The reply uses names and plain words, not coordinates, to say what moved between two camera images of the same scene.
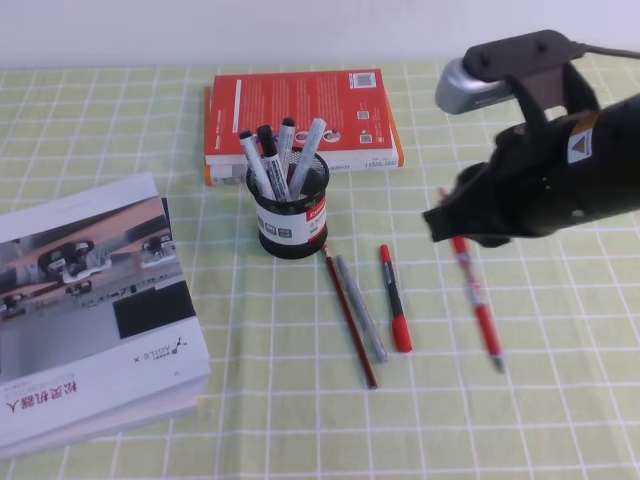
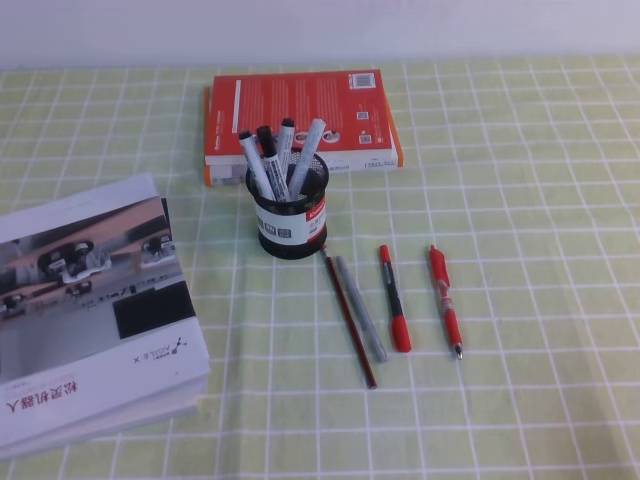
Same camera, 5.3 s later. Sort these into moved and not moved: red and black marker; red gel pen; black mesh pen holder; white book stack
Moved: red gel pen
Not moved: white book stack; black mesh pen holder; red and black marker
